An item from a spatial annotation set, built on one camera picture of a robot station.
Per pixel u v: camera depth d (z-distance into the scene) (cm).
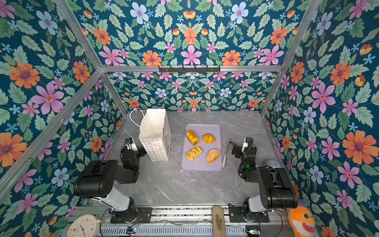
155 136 102
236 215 73
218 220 70
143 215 74
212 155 90
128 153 78
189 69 93
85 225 69
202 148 96
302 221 64
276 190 43
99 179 47
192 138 96
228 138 103
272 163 83
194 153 91
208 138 99
